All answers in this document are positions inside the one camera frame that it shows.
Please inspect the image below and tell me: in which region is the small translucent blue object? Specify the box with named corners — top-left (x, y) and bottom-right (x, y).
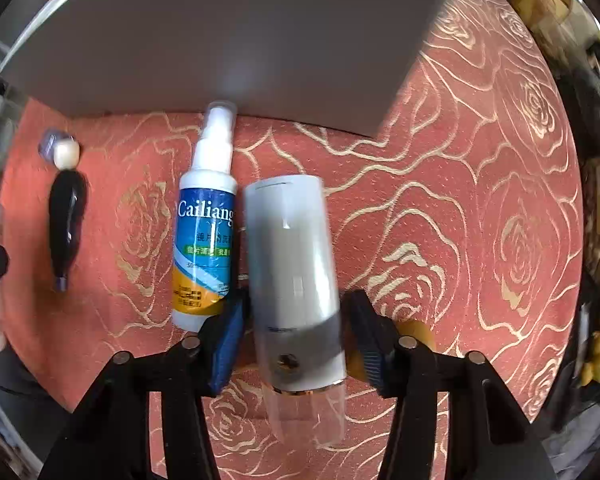
top-left (40, 129), bottom-right (63, 161)

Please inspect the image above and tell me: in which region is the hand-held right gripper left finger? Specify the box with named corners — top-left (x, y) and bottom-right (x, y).
top-left (40, 289), bottom-right (251, 480)

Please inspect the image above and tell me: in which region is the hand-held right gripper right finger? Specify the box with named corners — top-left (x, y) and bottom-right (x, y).
top-left (341, 289), bottom-right (556, 480)

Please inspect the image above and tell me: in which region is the white dispenser with clear cap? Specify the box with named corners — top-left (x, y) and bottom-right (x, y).
top-left (243, 174), bottom-right (348, 448)

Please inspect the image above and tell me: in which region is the blue label spray bottle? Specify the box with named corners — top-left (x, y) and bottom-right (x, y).
top-left (171, 101), bottom-right (240, 333)

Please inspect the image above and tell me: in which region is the yellow gourd figurine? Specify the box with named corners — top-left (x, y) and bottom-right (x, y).
top-left (345, 321), bottom-right (437, 383)

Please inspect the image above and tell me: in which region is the grey cardboard box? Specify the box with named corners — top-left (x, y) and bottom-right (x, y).
top-left (0, 0), bottom-right (463, 142)

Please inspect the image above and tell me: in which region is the string of yellow gourds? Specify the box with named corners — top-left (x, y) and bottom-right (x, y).
top-left (580, 300), bottom-right (600, 386)

